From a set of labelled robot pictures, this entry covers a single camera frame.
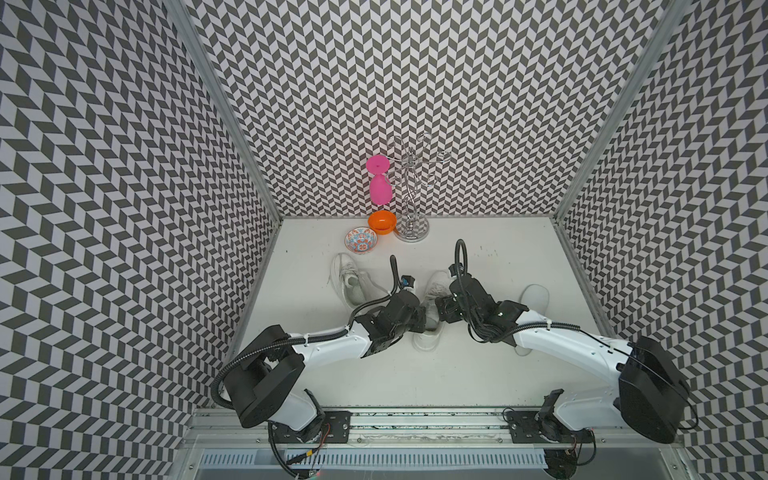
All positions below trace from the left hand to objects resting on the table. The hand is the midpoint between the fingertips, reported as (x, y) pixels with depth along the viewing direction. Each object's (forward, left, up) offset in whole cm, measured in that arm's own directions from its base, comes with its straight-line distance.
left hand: (423, 313), depth 85 cm
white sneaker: (+9, +21, -1) cm, 23 cm away
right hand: (+2, -7, +3) cm, 8 cm away
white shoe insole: (+9, -38, -7) cm, 40 cm away
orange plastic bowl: (+40, +14, -5) cm, 43 cm away
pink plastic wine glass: (+38, +13, +14) cm, 43 cm away
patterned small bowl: (+33, +21, -7) cm, 40 cm away
